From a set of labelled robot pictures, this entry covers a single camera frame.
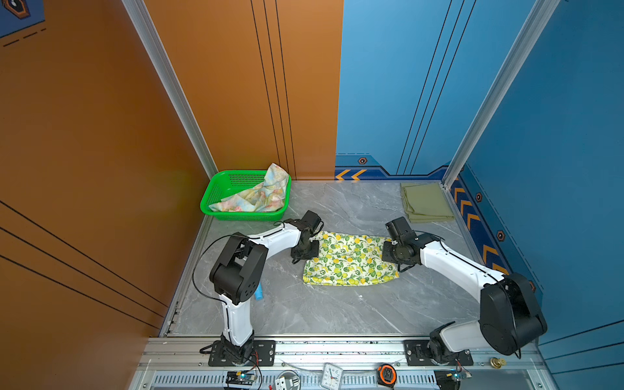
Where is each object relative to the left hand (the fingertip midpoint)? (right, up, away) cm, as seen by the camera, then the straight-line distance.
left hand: (314, 253), depth 96 cm
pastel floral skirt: (-22, +23, +16) cm, 36 cm away
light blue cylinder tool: (-19, -11, -12) cm, 25 cm away
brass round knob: (+54, -27, -26) cm, 65 cm away
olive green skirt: (+53, +21, +20) cm, 60 cm away
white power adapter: (-6, -27, -32) cm, 42 cm away
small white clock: (+6, -29, -27) cm, 41 cm away
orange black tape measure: (+21, -28, -29) cm, 45 cm away
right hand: (+27, +1, -6) cm, 28 cm away
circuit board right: (+40, -32, -26) cm, 57 cm away
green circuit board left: (-21, -32, -25) cm, 46 cm away
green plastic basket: (-43, +29, +20) cm, 55 cm away
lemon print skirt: (+13, -1, -3) cm, 13 cm away
